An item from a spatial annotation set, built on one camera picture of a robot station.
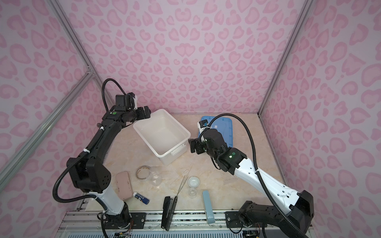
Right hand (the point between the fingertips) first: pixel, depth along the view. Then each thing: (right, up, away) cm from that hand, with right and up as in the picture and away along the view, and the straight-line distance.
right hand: (196, 137), depth 72 cm
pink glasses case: (-40, -28, +10) cm, 50 cm away
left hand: (-31, +15, +13) cm, 37 cm away
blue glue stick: (-29, -33, +6) cm, 44 cm away
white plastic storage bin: (-22, -2, +36) cm, 42 cm away
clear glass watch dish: (-2, -27, +13) cm, 29 cm away
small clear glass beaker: (-2, -30, +5) cm, 30 cm away
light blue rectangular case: (+6, -36, +4) cm, 37 cm away
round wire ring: (-35, -20, +18) cm, 44 cm away
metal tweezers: (-10, -31, +11) cm, 35 cm away
